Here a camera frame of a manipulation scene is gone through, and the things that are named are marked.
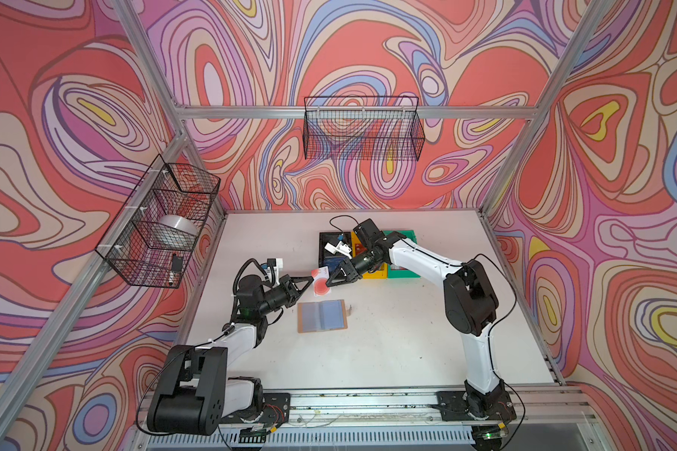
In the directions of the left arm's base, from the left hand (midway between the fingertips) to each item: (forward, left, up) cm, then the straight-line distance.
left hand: (315, 281), depth 81 cm
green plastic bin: (+24, -34, -8) cm, 42 cm away
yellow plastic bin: (+10, -21, -12) cm, 26 cm away
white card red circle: (+1, -1, 0) cm, 2 cm away
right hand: (-2, -5, -2) cm, 6 cm away
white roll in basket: (+4, +35, +17) cm, 39 cm away
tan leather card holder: (-4, -1, -16) cm, 16 cm away
